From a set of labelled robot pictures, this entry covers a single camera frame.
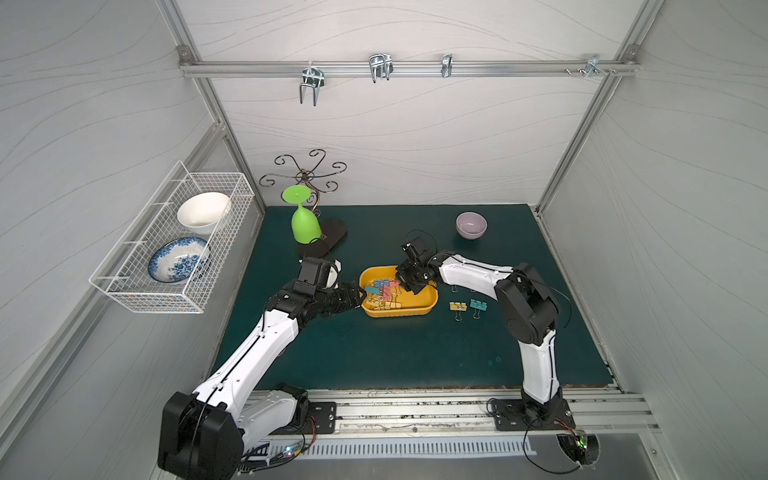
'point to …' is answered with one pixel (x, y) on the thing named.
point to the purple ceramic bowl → (470, 225)
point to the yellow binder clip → (458, 307)
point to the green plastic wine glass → (306, 226)
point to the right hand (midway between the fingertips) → (392, 275)
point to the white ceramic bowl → (202, 212)
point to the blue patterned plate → (178, 259)
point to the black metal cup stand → (332, 230)
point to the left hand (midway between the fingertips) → (358, 297)
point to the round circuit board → (582, 448)
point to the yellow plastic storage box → (388, 297)
